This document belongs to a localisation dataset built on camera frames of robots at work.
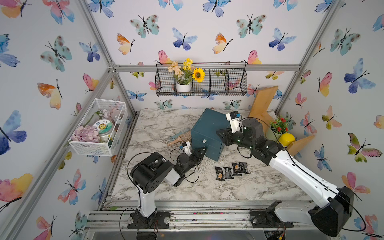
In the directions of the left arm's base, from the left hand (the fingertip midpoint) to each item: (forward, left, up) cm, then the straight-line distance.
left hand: (209, 147), depth 85 cm
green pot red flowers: (+9, -41, +7) cm, 43 cm away
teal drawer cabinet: (+2, +3, +11) cm, 12 cm away
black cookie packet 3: (-10, -11, -12) cm, 19 cm away
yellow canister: (+2, -42, +4) cm, 43 cm away
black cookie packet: (-7, -20, -12) cm, 25 cm away
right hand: (-1, -4, +17) cm, 17 cm away
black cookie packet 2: (-9, -16, -12) cm, 22 cm away
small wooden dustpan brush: (+16, +15, -12) cm, 25 cm away
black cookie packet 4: (-12, -6, -12) cm, 18 cm away
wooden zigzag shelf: (+29, -35, +7) cm, 45 cm away
